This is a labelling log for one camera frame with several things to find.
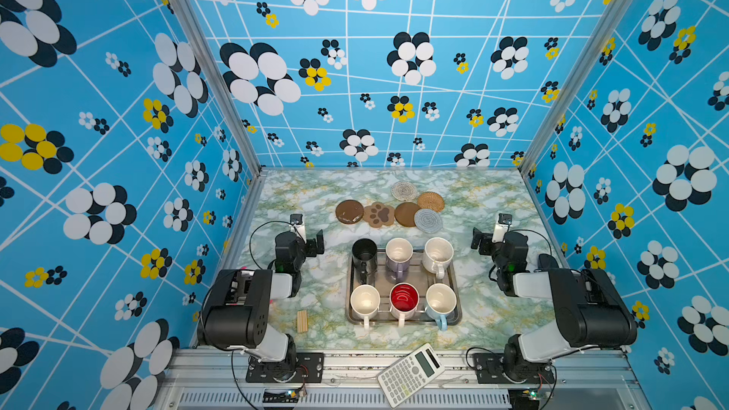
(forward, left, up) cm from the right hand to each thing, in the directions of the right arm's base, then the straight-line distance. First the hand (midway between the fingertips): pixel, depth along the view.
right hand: (494, 229), depth 94 cm
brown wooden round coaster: (+12, +29, -7) cm, 32 cm away
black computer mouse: (-9, -16, -5) cm, 19 cm away
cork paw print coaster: (+10, +39, -5) cm, 41 cm away
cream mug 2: (-23, +43, -5) cm, 48 cm away
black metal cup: (-10, +43, -2) cm, 44 cm away
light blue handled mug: (-22, +20, -5) cm, 30 cm away
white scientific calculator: (-41, +31, -5) cm, 51 cm away
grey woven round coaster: (+6, +21, -5) cm, 22 cm away
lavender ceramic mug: (-7, +32, -3) cm, 33 cm away
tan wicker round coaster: (+17, +18, -5) cm, 25 cm away
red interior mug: (-22, +31, -6) cm, 39 cm away
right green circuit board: (-45, +2, -7) cm, 46 cm away
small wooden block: (-29, +61, -5) cm, 67 cm away
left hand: (-1, +62, +1) cm, 62 cm away
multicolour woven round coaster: (+21, +29, -5) cm, 36 cm away
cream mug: (-7, +19, -5) cm, 21 cm away
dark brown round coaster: (+11, +50, -6) cm, 51 cm away
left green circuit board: (-46, +61, -6) cm, 76 cm away
